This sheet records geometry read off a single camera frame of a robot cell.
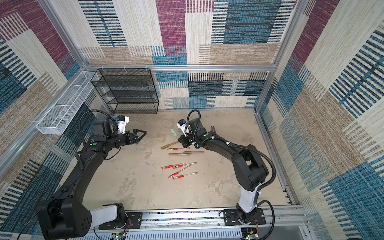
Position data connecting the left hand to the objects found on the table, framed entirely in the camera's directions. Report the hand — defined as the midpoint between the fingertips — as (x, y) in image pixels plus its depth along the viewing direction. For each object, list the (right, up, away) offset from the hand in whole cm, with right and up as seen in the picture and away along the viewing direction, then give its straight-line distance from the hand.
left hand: (141, 132), depth 79 cm
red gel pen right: (+20, -21, +13) cm, 32 cm away
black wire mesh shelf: (-21, +28, +31) cm, 47 cm away
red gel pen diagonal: (+18, -25, +10) cm, 32 cm away
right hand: (+20, -6, +10) cm, 23 cm away
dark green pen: (+42, -1, +30) cm, 51 cm away
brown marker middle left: (+18, -15, +17) cm, 28 cm away
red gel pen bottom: (+21, -26, +8) cm, 34 cm away
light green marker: (+16, -2, +10) cm, 19 cm away
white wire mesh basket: (-37, +7, -7) cm, 38 cm away
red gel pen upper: (+16, -12, +20) cm, 28 cm away
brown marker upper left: (+8, -11, +20) cm, 25 cm away
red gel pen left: (+14, -21, +13) cm, 28 cm away
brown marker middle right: (+27, -14, +17) cm, 35 cm away
